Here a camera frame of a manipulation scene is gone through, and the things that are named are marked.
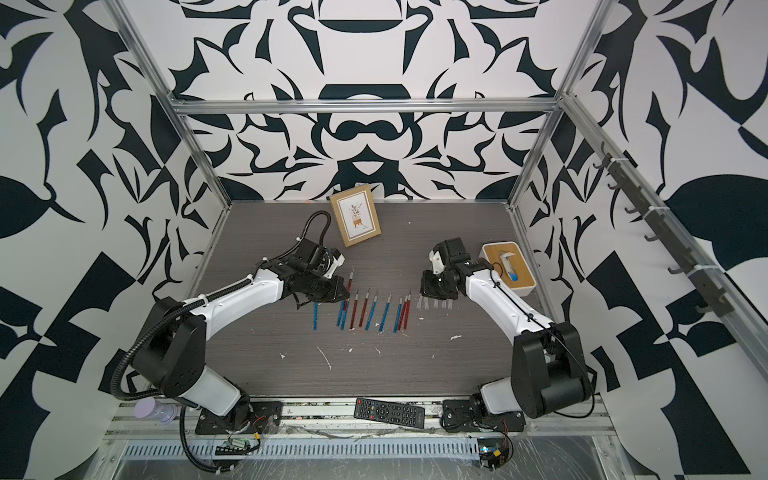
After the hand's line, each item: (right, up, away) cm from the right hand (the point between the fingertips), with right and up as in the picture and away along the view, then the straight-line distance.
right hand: (422, 285), depth 87 cm
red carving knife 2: (-5, -9, +5) cm, 12 cm away
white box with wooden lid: (+29, +6, +11) cm, 32 cm away
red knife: (-21, +1, 0) cm, 21 cm away
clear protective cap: (0, -7, +6) cm, 9 cm away
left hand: (-22, -1, 0) cm, 22 cm away
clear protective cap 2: (+2, -7, +6) cm, 10 cm away
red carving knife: (-20, -9, +5) cm, 22 cm away
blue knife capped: (-22, -7, -1) cm, 23 cm away
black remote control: (-10, -29, -13) cm, 33 cm away
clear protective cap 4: (+9, -7, +6) cm, 13 cm away
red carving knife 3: (-3, -8, +6) cm, 11 cm away
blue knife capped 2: (-7, -10, +6) cm, 13 cm away
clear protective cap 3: (+8, -7, +6) cm, 12 cm away
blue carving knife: (-15, -9, +6) cm, 18 cm away
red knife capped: (-17, -8, +6) cm, 20 cm away
